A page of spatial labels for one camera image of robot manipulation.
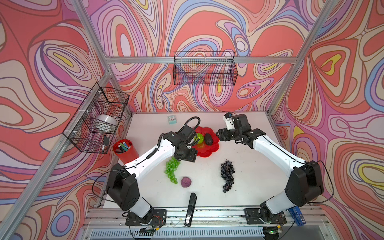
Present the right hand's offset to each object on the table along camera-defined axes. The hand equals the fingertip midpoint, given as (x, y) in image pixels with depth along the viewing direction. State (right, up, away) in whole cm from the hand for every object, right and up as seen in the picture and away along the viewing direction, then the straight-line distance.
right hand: (222, 136), depth 86 cm
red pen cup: (-57, -9, 0) cm, 58 cm away
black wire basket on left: (-68, +5, -12) cm, 69 cm away
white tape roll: (-60, +10, -12) cm, 62 cm away
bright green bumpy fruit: (-12, -2, +12) cm, 17 cm away
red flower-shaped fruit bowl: (-10, -10, +12) cm, 19 cm away
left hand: (-17, -12, -6) cm, 22 cm away
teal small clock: (-33, +11, +28) cm, 44 cm away
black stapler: (-18, -35, -14) cm, 42 cm away
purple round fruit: (-21, -25, -6) cm, 33 cm away
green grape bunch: (-30, -18, +1) cm, 35 cm away
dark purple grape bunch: (+3, -20, 0) cm, 20 cm away
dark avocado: (-7, -3, +12) cm, 14 cm away
